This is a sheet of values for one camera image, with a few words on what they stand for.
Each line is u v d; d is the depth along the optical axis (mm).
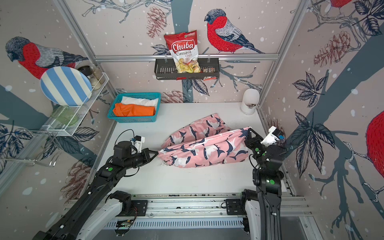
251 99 1129
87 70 785
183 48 801
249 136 679
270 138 590
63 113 698
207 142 727
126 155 619
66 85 726
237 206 728
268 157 502
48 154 674
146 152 690
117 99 1139
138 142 727
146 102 1136
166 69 951
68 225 409
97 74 853
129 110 1065
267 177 504
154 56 1895
